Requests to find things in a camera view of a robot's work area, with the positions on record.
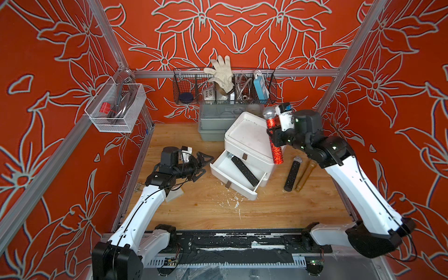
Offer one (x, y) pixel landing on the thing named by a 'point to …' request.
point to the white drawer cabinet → (247, 138)
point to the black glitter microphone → (248, 174)
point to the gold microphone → (304, 178)
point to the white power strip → (209, 94)
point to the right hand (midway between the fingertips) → (266, 128)
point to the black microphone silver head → (292, 174)
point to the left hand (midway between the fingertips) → (210, 163)
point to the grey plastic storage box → (214, 118)
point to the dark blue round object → (186, 97)
